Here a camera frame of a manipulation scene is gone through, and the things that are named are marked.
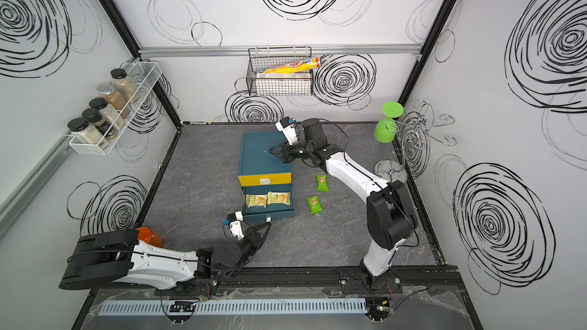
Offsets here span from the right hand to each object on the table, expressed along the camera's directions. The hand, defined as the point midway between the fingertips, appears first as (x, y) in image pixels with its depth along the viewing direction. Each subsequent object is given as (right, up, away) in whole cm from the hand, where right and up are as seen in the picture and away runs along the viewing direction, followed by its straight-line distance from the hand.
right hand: (271, 151), depth 80 cm
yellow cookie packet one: (-6, -18, +3) cm, 19 cm away
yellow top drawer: (-1, -9, -3) cm, 10 cm away
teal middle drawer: (0, -21, +3) cm, 21 cm away
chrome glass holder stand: (+62, -5, +25) cm, 67 cm away
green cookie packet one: (+20, -14, +17) cm, 30 cm away
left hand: (+2, -25, -5) cm, 26 cm away
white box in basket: (+4, +26, +7) cm, 27 cm away
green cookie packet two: (+16, -22, +11) cm, 29 cm away
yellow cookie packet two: (+1, -17, +3) cm, 17 cm away
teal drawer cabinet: (-6, -3, +1) cm, 7 cm away
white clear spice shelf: (-54, +31, +14) cm, 64 cm away
